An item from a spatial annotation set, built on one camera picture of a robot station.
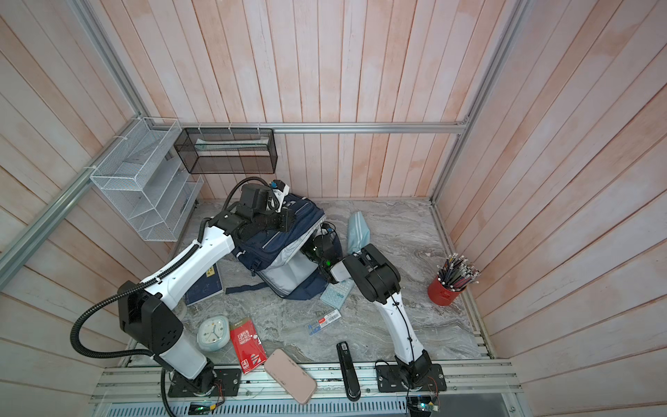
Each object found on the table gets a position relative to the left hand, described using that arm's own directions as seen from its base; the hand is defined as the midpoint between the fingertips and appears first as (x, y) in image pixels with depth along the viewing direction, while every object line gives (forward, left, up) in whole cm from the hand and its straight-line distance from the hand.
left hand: (296, 221), depth 80 cm
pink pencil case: (-39, +1, -23) cm, 45 cm away
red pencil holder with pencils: (-13, -51, -12) cm, 54 cm away
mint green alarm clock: (-28, +26, -22) cm, 44 cm away
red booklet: (-31, +15, -25) cm, 42 cm away
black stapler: (-38, -16, -21) cm, 47 cm away
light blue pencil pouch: (+11, -23, -21) cm, 33 cm away
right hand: (+8, +4, -18) cm, 20 cm away
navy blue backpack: (-10, +6, -5) cm, 13 cm away
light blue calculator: (-14, -13, -24) cm, 31 cm away
